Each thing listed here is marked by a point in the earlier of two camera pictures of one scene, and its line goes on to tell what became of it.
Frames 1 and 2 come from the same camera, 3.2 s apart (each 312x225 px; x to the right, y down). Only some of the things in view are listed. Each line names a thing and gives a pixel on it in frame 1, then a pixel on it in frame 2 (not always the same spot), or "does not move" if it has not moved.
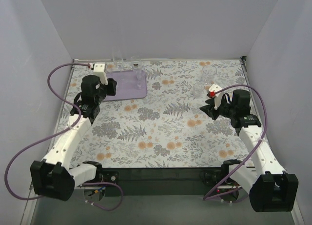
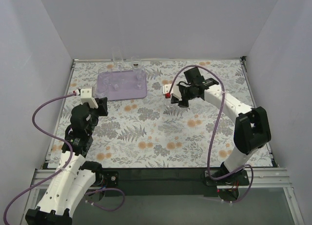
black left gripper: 111,86 -> 101,107
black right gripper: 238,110 -> 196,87
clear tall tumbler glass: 209,72 -> 167,101
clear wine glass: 140,71 does not move
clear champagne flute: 136,63 does not move
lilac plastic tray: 130,84 does not move
